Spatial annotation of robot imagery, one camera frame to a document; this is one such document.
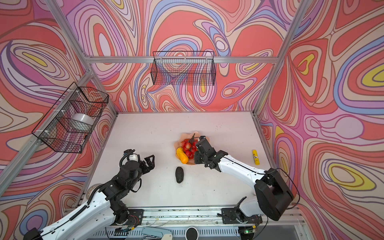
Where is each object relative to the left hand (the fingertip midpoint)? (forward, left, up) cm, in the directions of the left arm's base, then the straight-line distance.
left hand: (151, 158), depth 80 cm
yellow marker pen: (+6, -63, -11) cm, 64 cm away
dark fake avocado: (-6, -15, -9) cm, 18 cm away
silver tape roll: (+9, +30, +21) cm, 38 cm away
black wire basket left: (+8, +36, +20) cm, 42 cm away
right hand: (+2, -26, -6) cm, 27 cm away
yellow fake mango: (+4, -16, -6) cm, 18 cm away
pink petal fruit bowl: (+14, -13, -9) cm, 21 cm away
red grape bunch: (+9, -21, -4) cm, 23 cm away
